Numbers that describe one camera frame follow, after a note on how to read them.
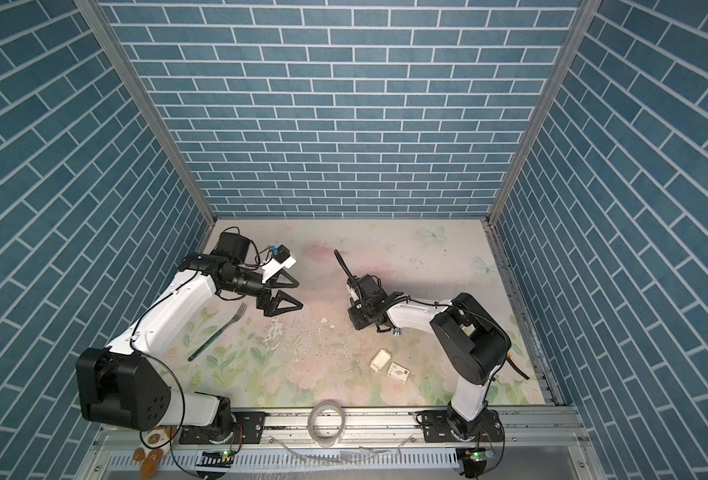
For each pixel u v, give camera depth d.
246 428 0.74
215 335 0.90
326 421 0.77
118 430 0.75
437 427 0.74
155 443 0.69
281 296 0.66
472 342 0.47
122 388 0.40
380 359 0.85
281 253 0.67
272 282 0.68
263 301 0.67
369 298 0.73
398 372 0.82
